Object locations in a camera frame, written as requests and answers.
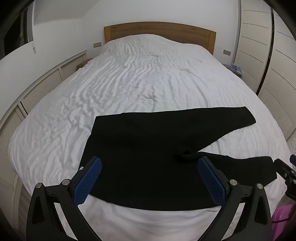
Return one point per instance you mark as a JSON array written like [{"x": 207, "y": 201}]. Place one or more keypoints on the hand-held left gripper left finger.
[{"x": 89, "y": 178}]

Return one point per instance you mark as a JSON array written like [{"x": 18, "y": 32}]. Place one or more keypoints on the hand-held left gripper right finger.
[{"x": 211, "y": 180}]

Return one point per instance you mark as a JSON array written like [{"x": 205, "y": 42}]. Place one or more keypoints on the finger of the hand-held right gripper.
[
  {"x": 293, "y": 160},
  {"x": 285, "y": 170}
]

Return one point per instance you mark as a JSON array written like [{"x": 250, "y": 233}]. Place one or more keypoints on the black pants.
[{"x": 143, "y": 150}]

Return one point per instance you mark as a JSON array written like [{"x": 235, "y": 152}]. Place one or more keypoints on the pink bag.
[{"x": 283, "y": 217}]

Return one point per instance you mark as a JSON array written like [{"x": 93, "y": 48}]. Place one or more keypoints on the slatted radiator cover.
[{"x": 41, "y": 83}]

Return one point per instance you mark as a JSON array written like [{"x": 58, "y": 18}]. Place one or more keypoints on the blue and white packet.
[{"x": 237, "y": 68}]

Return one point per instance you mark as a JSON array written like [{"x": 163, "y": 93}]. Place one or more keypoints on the white bed duvet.
[{"x": 138, "y": 76}]

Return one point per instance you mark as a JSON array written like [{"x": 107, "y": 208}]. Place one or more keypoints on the cream wardrobe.
[{"x": 266, "y": 46}]

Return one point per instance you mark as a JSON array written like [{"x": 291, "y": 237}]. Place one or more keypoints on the wooden headboard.
[{"x": 161, "y": 29}]

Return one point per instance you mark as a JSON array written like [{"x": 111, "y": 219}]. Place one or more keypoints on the dark window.
[{"x": 16, "y": 25}]

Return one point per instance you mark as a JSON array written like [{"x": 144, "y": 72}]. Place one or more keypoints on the wall switch plate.
[
  {"x": 226, "y": 52},
  {"x": 97, "y": 44}
]

